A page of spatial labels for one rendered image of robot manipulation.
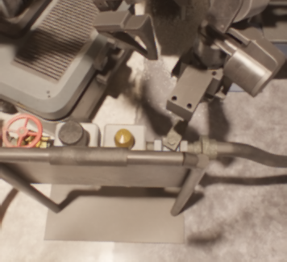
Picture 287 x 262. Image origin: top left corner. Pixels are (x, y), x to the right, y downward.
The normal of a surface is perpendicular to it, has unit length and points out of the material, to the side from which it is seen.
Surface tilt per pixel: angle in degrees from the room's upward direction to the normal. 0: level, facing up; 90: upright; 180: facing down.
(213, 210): 0
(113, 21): 30
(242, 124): 0
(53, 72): 0
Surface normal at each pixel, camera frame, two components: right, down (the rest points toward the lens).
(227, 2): -0.62, 0.36
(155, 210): 0.00, -0.41
